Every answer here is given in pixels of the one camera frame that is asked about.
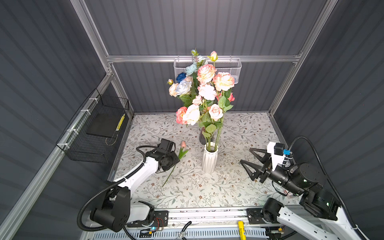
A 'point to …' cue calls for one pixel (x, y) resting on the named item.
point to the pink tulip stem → (181, 153)
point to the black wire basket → (92, 135)
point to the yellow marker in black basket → (120, 122)
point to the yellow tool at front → (241, 229)
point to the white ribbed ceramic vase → (210, 158)
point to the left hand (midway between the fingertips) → (177, 160)
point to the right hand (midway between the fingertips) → (248, 157)
